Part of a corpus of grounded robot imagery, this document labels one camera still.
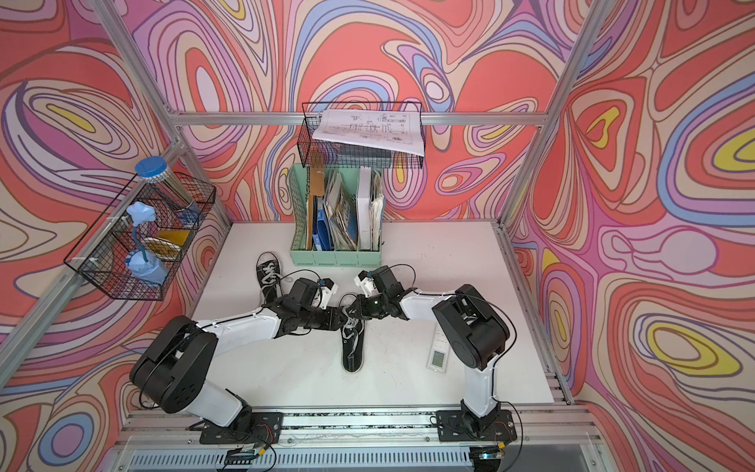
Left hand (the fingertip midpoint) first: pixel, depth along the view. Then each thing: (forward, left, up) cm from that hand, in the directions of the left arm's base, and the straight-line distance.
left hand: (346, 320), depth 88 cm
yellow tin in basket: (+6, +42, +28) cm, 51 cm away
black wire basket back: (+51, +10, +26) cm, 58 cm away
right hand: (+1, 0, -1) cm, 1 cm away
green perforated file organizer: (+28, +3, +18) cm, 33 cm away
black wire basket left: (+3, +48, +30) cm, 56 cm away
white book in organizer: (+30, -5, +17) cm, 35 cm away
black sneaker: (-5, -2, -2) cm, 6 cm away
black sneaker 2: (+16, +28, 0) cm, 32 cm away
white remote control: (-9, -28, -3) cm, 29 cm away
